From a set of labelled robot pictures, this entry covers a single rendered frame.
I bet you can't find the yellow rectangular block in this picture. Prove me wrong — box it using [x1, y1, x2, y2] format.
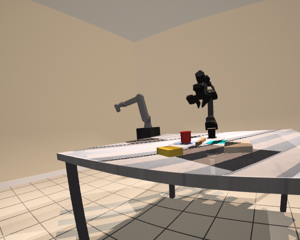
[156, 145, 183, 157]

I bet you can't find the orange flat bar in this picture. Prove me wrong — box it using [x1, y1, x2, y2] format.
[195, 137, 206, 146]

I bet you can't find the dark red cup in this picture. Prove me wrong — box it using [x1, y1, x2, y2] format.
[179, 131, 192, 144]

